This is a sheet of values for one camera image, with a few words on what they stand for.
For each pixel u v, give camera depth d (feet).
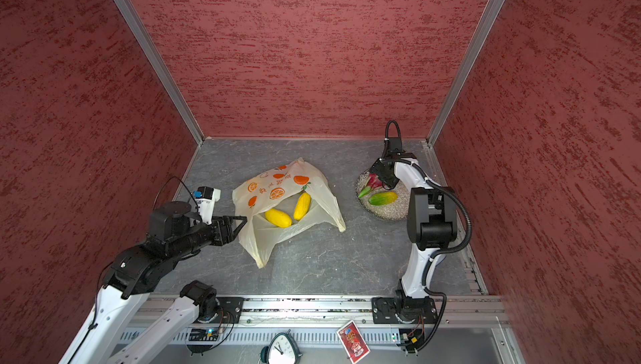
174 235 1.60
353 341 2.24
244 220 2.15
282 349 2.15
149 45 2.85
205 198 1.92
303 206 3.09
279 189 2.80
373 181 3.19
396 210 3.18
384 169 2.48
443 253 1.73
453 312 2.49
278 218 2.95
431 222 1.69
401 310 2.22
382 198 3.11
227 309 2.44
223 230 1.89
